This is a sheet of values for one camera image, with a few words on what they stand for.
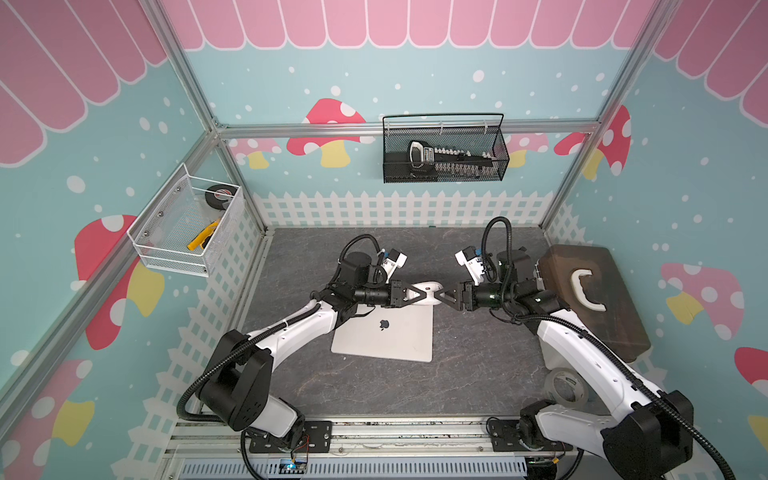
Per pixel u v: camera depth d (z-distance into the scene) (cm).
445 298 71
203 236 73
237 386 43
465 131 90
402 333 92
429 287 74
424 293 74
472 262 68
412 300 74
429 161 88
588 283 81
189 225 78
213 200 80
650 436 39
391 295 69
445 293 75
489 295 65
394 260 74
